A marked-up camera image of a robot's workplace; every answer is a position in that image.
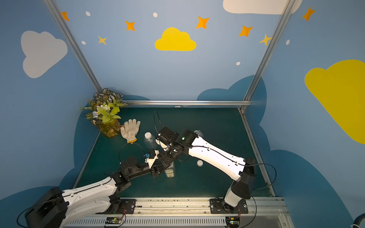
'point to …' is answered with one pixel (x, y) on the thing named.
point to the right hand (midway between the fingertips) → (168, 156)
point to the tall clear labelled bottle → (170, 170)
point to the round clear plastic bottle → (150, 140)
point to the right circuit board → (232, 222)
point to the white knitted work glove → (130, 130)
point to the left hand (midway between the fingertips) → (168, 159)
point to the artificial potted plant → (103, 112)
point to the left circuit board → (113, 220)
